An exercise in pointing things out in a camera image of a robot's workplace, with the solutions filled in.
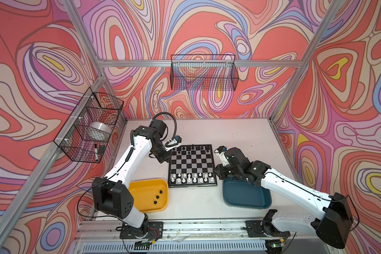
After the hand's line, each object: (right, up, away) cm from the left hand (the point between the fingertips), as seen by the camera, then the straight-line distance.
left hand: (168, 155), depth 80 cm
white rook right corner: (+23, -14, +6) cm, 28 cm away
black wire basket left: (-37, +10, -8) cm, 39 cm away
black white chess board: (+13, -8, +13) cm, 20 cm away
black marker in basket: (-32, +3, -8) cm, 33 cm away
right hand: (+25, -9, -2) cm, 26 cm away
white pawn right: (+23, -12, +8) cm, 27 cm away
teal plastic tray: (+41, -22, +5) cm, 46 cm away
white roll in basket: (-31, +14, -7) cm, 35 cm away
